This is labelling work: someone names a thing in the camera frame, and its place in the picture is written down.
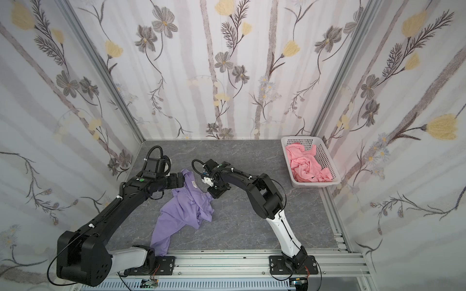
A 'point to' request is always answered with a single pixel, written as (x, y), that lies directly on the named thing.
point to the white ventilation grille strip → (196, 284)
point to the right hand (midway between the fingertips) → (218, 188)
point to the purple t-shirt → (189, 202)
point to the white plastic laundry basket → (322, 154)
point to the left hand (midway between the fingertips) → (178, 177)
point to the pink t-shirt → (304, 166)
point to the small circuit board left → (147, 283)
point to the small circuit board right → (301, 284)
